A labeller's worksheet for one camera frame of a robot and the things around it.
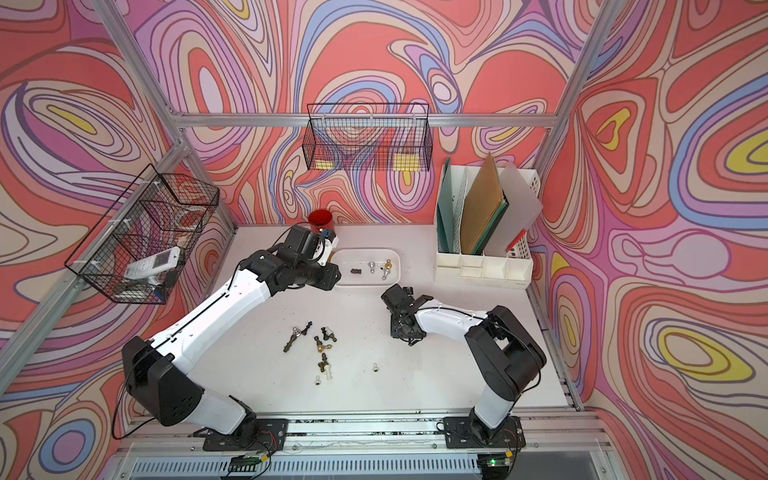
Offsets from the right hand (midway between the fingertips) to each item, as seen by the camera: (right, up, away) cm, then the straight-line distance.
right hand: (406, 337), depth 91 cm
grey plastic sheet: (+34, +39, -6) cm, 52 cm away
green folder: (+26, +34, 0) cm, 43 cm away
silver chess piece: (-7, +20, +14) cm, 25 cm away
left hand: (-19, +21, -11) cm, 30 cm away
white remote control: (-58, +25, -23) cm, 67 cm away
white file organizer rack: (+39, +20, +12) cm, 45 cm away
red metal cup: (-30, +39, +18) cm, 52 cm away
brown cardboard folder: (+27, +43, +13) cm, 52 cm away
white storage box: (-13, +21, +17) cm, 30 cm away
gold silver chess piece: (-5, +22, +16) cm, 27 cm away
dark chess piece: (-17, +20, +14) cm, 29 cm away
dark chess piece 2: (-24, +1, 0) cm, 24 cm away
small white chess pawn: (-12, +22, +17) cm, 30 cm away
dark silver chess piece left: (-34, +2, -1) cm, 34 cm away
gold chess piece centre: (-26, -2, -3) cm, 26 cm away
